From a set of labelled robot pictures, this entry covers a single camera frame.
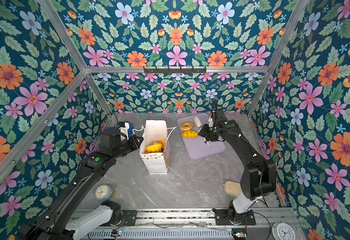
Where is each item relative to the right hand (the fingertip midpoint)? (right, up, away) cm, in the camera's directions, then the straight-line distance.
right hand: (201, 133), depth 85 cm
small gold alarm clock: (-53, -32, -7) cm, 62 cm away
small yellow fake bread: (-6, -2, +19) cm, 20 cm away
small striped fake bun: (-25, -8, -7) cm, 27 cm away
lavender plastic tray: (-2, -10, +17) cm, 20 cm away
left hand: (-29, -1, -14) cm, 32 cm away
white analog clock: (+35, -44, -18) cm, 59 cm away
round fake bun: (-23, -7, +5) cm, 24 cm away
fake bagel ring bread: (-9, +4, +21) cm, 23 cm away
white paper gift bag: (-28, +1, -1) cm, 28 cm away
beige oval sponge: (+17, -30, -5) cm, 35 cm away
